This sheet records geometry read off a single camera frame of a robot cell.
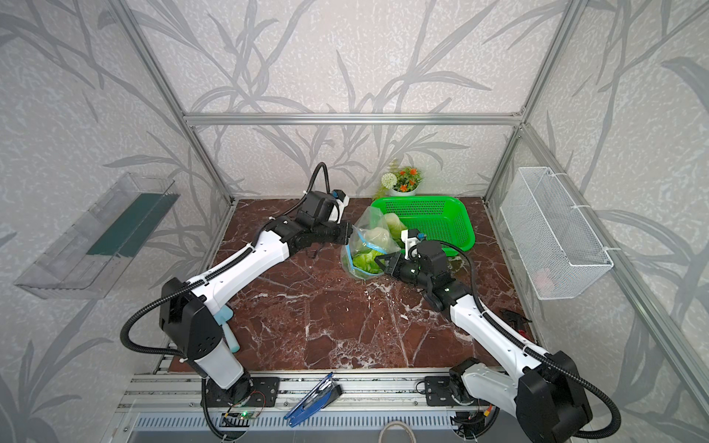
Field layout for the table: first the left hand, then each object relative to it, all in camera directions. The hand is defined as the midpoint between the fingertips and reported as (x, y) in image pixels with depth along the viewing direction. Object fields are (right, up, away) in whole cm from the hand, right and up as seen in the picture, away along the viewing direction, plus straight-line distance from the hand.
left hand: (353, 230), depth 81 cm
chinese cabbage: (+14, 0, +17) cm, 22 cm away
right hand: (+6, -8, -5) cm, 11 cm away
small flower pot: (+18, +18, +27) cm, 37 cm away
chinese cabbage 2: (+3, -8, -5) cm, 10 cm away
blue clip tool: (-7, -43, -10) cm, 44 cm away
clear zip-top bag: (+6, -2, -5) cm, 8 cm away
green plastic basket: (+36, +4, +31) cm, 47 cm away
